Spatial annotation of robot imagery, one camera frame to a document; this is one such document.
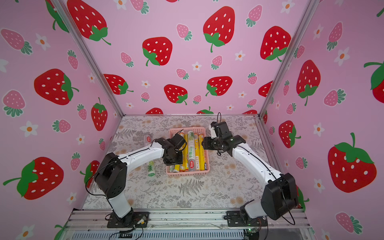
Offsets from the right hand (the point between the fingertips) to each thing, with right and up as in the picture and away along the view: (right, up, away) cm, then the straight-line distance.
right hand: (211, 140), depth 84 cm
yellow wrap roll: (-16, -17, +6) cm, 24 cm away
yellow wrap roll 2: (-8, -8, +11) cm, 16 cm away
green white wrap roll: (-12, -7, +9) cm, 16 cm away
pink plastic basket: (-5, +6, +21) cm, 22 cm away
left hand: (-18, -14, +5) cm, 23 cm away
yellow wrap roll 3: (-5, -10, +11) cm, 16 cm away
